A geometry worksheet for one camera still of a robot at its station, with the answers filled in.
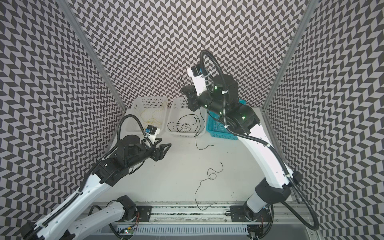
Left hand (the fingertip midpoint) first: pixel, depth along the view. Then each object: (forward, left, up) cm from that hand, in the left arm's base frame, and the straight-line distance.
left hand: (166, 141), depth 69 cm
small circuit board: (-32, +16, -23) cm, 43 cm away
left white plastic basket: (+46, +24, -27) cm, 58 cm away
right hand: (+8, -11, +25) cm, 28 cm away
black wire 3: (+31, +1, -26) cm, 40 cm away
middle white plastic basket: (+33, -2, -27) cm, 43 cm away
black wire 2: (-8, -21, -27) cm, 35 cm away
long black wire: (+41, -11, -27) cm, 50 cm away
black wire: (+35, -18, -25) cm, 47 cm away
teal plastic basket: (+24, -26, -20) cm, 41 cm away
